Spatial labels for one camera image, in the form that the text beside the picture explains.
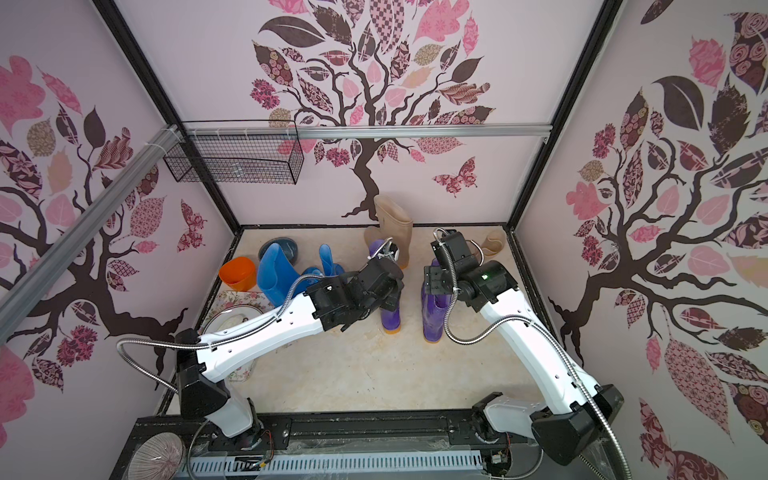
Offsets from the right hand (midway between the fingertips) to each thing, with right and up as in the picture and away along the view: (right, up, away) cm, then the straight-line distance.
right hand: (444, 273), depth 74 cm
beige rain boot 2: (+16, +8, +9) cm, 20 cm away
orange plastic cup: (-69, -2, +31) cm, 76 cm away
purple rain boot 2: (-4, -8, -6) cm, 10 cm away
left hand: (-14, -3, -1) cm, 14 cm away
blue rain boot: (-30, +1, +2) cm, 30 cm away
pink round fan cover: (-69, -43, -6) cm, 81 cm away
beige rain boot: (-13, +14, +14) cm, 23 cm away
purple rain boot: (-14, -13, +9) cm, 21 cm away
